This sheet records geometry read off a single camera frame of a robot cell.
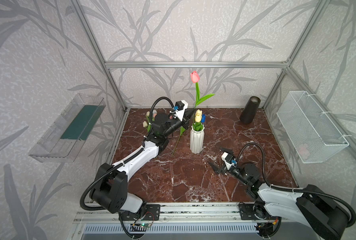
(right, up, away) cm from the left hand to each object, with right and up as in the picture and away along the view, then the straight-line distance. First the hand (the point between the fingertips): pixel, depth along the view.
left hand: (196, 105), depth 71 cm
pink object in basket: (+54, -22, +2) cm, 58 cm away
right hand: (+10, -23, +6) cm, 26 cm away
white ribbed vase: (+1, -18, +12) cm, 22 cm away
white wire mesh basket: (+48, -14, -10) cm, 51 cm away
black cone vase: (+39, 0, +31) cm, 50 cm away
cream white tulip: (+2, -3, +4) cm, 5 cm away
